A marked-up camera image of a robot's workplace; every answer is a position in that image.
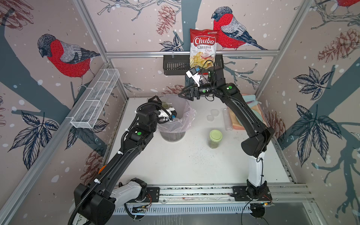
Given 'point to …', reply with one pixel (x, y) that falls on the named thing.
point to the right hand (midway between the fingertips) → (180, 93)
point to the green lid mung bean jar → (215, 137)
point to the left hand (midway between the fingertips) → (153, 94)
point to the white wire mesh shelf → (85, 116)
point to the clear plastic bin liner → (185, 114)
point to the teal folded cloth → (251, 101)
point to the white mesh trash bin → (174, 137)
